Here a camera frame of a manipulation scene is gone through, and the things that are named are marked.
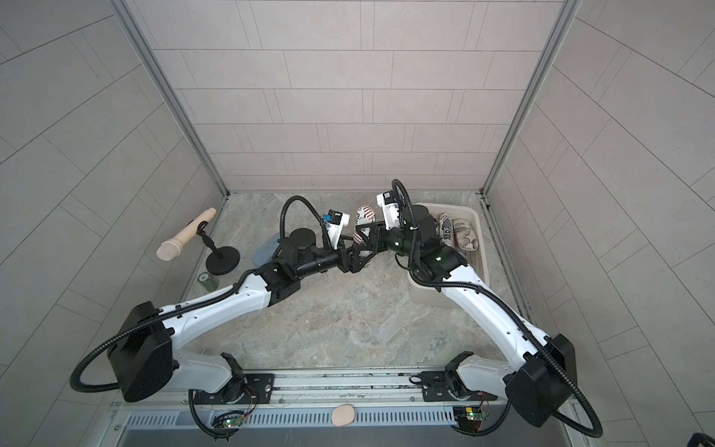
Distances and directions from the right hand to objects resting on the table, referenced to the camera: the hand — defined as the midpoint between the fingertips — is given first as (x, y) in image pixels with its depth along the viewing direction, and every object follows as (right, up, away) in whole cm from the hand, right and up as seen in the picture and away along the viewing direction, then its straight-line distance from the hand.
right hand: (360, 229), depth 71 cm
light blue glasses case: (-34, -9, +26) cm, 44 cm away
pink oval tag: (-4, -45, -4) cm, 45 cm away
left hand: (+4, -5, 0) cm, 6 cm away
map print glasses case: (+32, -2, +13) cm, 34 cm away
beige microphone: (-49, -5, -1) cm, 49 cm away
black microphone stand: (-48, -12, +24) cm, 55 cm away
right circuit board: (+27, -46, -2) cm, 53 cm away
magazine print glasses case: (+1, +4, -3) cm, 5 cm away
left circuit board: (-31, -45, -6) cm, 55 cm away
